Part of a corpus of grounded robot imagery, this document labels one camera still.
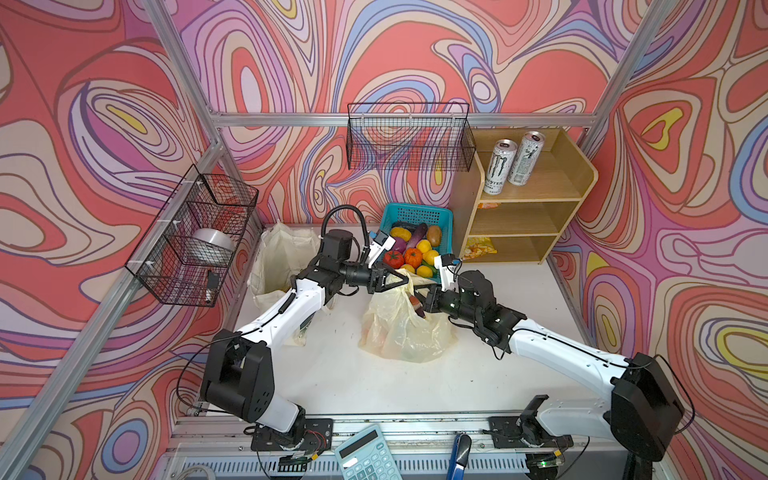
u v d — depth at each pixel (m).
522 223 0.97
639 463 0.68
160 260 0.66
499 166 0.77
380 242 0.69
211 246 0.70
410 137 0.96
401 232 1.12
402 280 0.72
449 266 0.69
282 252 0.95
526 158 0.79
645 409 0.40
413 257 1.04
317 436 0.73
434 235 1.11
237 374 0.43
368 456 0.69
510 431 0.74
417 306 0.74
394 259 1.02
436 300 0.68
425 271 0.98
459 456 0.66
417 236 1.11
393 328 0.76
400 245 1.10
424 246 1.08
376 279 0.70
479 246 1.08
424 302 0.69
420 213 1.15
